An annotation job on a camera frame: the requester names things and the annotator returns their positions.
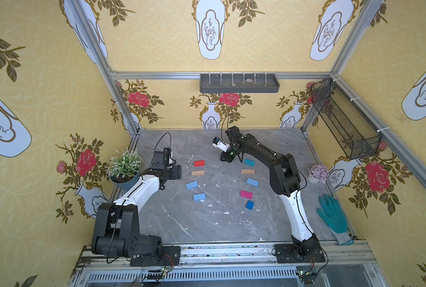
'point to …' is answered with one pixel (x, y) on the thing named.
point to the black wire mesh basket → (356, 135)
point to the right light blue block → (252, 182)
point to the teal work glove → (335, 219)
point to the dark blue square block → (250, 204)
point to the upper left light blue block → (191, 185)
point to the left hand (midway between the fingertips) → (174, 169)
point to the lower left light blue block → (200, 196)
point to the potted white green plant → (124, 169)
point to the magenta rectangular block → (246, 194)
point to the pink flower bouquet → (319, 171)
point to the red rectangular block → (199, 163)
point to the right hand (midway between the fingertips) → (222, 157)
